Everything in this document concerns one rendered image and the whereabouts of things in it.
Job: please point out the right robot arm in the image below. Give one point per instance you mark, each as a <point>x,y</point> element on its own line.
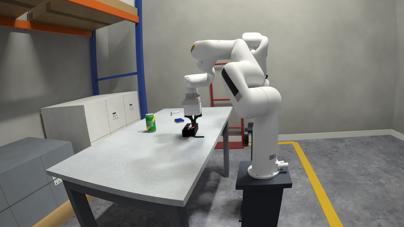
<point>260,45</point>

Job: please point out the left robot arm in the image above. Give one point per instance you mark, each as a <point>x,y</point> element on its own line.
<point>241,79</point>

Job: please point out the green drink can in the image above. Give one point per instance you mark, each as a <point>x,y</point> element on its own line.
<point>150,122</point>

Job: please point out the black power strip body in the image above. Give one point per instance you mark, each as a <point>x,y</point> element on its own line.
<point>189,131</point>

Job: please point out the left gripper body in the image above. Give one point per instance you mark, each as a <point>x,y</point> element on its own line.
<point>194,109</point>

